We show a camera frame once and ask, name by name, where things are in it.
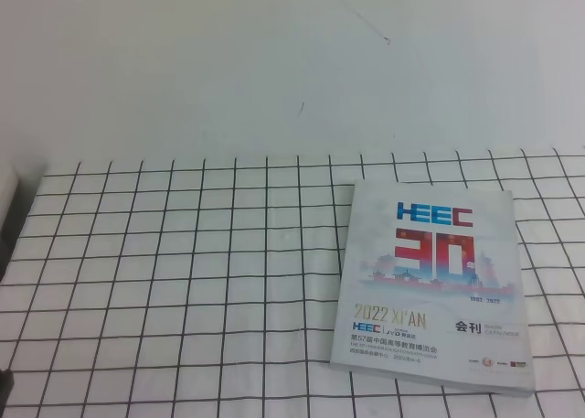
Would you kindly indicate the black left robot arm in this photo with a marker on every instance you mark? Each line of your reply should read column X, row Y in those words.
column 6, row 382

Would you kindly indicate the HEEC catalogue book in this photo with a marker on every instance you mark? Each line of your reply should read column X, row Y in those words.
column 431, row 288

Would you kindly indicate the white grid tablecloth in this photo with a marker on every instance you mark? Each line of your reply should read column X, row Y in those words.
column 207, row 288

